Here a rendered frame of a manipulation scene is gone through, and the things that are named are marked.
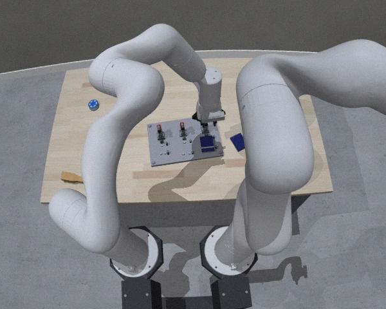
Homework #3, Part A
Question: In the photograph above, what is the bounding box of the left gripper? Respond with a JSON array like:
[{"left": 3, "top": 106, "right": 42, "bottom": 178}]
[{"left": 192, "top": 99, "right": 223, "bottom": 128}]

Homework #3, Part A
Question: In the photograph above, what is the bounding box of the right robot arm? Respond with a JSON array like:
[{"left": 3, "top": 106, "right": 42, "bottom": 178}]
[{"left": 205, "top": 39, "right": 386, "bottom": 276}]

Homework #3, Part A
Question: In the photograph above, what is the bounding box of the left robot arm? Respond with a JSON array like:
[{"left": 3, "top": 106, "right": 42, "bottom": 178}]
[{"left": 49, "top": 24, "right": 225, "bottom": 277}]

